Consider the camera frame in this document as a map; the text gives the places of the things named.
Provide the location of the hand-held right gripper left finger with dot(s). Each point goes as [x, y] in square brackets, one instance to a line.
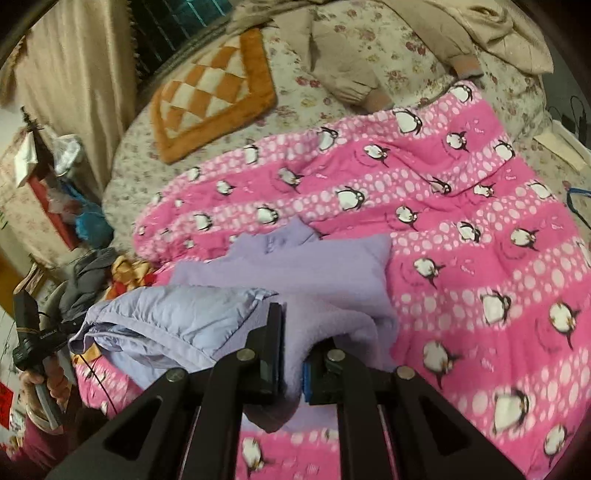
[270, 350]

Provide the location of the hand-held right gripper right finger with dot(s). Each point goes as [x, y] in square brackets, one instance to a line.
[308, 383]

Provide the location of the purple fleece-lined jacket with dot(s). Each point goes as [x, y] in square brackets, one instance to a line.
[332, 295]

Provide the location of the person's left forearm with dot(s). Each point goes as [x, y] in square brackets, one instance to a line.
[41, 447]

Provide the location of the person's left hand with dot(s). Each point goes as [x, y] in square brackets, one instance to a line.
[34, 383]

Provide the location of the grey garment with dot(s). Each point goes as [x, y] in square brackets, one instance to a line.
[87, 277]

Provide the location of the yellow red patterned cloth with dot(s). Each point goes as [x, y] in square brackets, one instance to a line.
[131, 274]

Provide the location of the blue plastic bag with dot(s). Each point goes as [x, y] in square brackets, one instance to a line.
[94, 226]

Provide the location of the white plastic bag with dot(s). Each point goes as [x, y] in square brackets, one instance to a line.
[67, 152]

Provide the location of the pink penguin print blanket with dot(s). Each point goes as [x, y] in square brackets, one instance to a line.
[461, 258]

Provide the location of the floral bedsheet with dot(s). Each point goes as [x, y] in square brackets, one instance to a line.
[295, 106]

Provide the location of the beige curtain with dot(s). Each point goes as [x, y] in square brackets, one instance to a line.
[78, 69]

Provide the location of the orange checkered cushion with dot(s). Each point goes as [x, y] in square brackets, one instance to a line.
[207, 92]

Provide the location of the beige padded jacket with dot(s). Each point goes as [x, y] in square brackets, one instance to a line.
[341, 64]

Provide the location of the dark window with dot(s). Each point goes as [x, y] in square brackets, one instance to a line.
[152, 27]

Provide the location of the white box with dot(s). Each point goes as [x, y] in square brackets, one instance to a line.
[563, 143]

